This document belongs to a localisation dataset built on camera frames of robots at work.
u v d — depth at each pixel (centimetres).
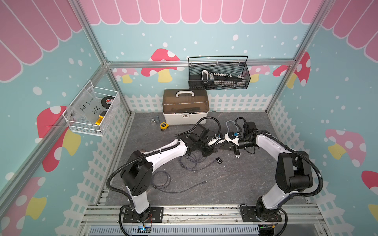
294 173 47
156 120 113
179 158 94
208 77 89
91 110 70
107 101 80
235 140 73
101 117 63
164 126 109
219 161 92
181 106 106
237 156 94
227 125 109
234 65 91
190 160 94
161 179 87
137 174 46
